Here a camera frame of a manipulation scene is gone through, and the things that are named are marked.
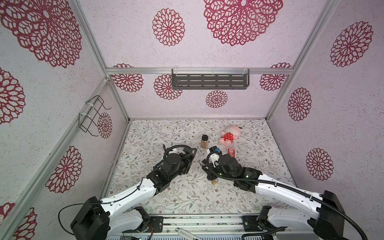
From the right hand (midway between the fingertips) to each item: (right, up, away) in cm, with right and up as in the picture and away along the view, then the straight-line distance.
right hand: (202, 165), depth 75 cm
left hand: (-3, +4, +3) cm, 6 cm away
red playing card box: (+22, +3, +25) cm, 33 cm away
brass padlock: (+8, -13, +13) cm, 20 cm away
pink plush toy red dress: (+23, +17, +29) cm, 41 cm away
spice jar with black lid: (+3, +10, +25) cm, 27 cm away
